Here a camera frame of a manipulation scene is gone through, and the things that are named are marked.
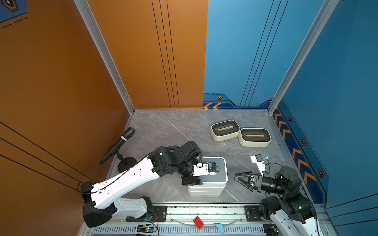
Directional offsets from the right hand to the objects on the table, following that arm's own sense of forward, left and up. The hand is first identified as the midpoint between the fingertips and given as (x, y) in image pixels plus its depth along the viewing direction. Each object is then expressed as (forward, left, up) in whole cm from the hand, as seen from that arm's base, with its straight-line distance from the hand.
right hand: (237, 179), depth 62 cm
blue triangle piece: (-14, +6, -21) cm, 26 cm away
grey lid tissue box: (0, +8, +1) cm, 8 cm away
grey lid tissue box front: (-1, +13, -18) cm, 22 cm away
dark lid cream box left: (+40, -2, -17) cm, 43 cm away
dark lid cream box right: (+35, -22, -18) cm, 44 cm away
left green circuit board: (-15, +44, -25) cm, 52 cm away
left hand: (+3, +15, -1) cm, 15 cm away
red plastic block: (-13, +16, -21) cm, 30 cm away
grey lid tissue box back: (-1, +13, -10) cm, 16 cm away
